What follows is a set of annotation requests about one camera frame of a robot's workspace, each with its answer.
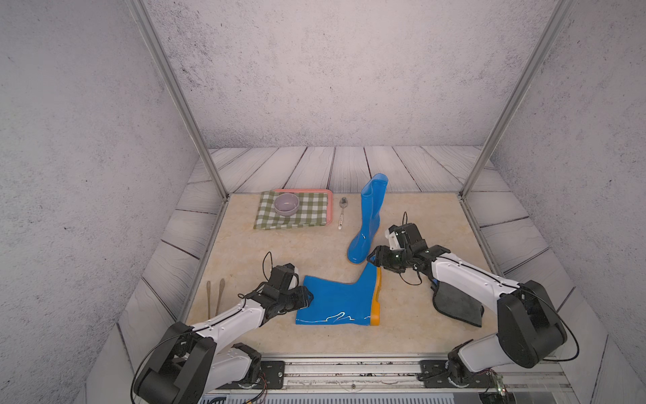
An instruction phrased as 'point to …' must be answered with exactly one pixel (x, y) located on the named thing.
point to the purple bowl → (286, 204)
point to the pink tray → (330, 201)
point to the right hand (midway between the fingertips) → (373, 260)
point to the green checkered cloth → (313, 210)
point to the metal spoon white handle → (343, 204)
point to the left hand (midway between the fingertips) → (313, 298)
